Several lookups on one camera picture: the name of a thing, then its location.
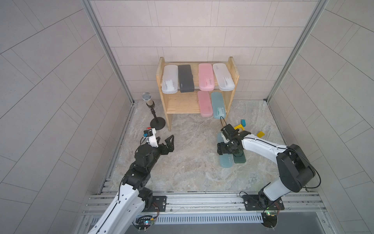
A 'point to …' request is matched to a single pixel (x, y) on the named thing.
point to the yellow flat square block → (261, 134)
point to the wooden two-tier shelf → (187, 103)
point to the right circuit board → (269, 220)
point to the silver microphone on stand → (157, 123)
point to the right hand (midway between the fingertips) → (222, 150)
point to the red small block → (149, 127)
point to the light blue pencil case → (226, 160)
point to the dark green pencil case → (239, 157)
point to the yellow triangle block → (238, 126)
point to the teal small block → (243, 123)
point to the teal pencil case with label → (218, 105)
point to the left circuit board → (143, 222)
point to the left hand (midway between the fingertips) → (169, 136)
